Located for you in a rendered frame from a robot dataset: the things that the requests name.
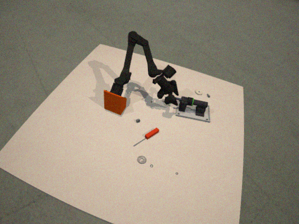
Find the red-handled screwdriver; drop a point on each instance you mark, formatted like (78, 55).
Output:
(149, 135)

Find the grey flat washer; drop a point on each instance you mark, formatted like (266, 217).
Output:
(141, 157)

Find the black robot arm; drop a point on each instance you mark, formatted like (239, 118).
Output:
(133, 39)

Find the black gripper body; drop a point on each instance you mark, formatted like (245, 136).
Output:
(169, 88)

